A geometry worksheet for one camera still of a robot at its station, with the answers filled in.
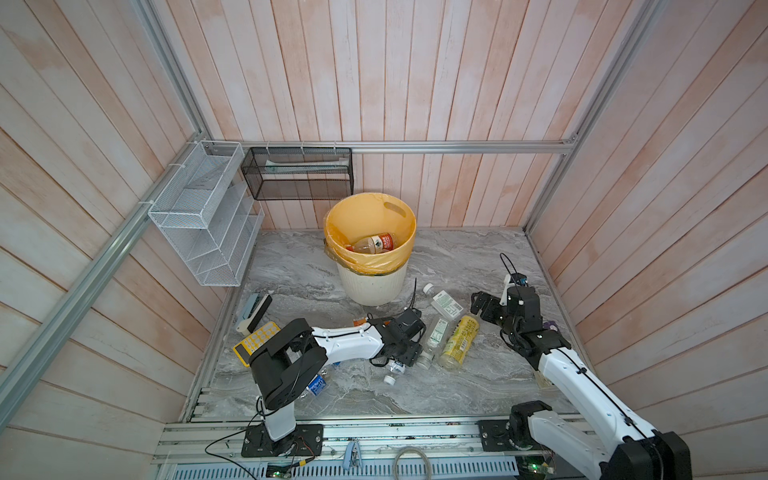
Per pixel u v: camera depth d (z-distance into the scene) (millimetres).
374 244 949
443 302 953
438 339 857
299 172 896
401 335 686
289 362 497
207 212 676
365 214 897
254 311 931
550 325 925
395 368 815
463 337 855
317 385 779
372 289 887
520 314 621
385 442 739
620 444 412
